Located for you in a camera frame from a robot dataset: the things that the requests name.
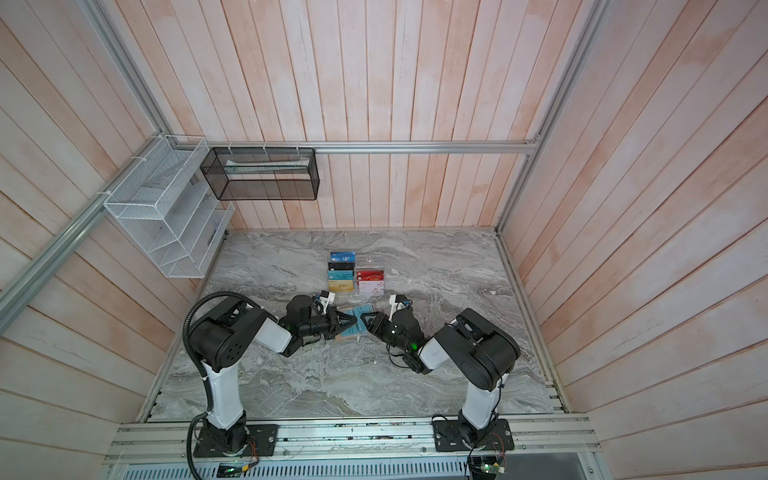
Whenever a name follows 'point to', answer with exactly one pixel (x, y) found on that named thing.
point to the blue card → (345, 256)
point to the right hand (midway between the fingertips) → (363, 318)
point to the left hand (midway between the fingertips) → (358, 323)
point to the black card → (341, 265)
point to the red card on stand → (370, 275)
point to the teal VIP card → (343, 275)
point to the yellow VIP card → (341, 285)
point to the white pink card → (371, 288)
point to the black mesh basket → (262, 173)
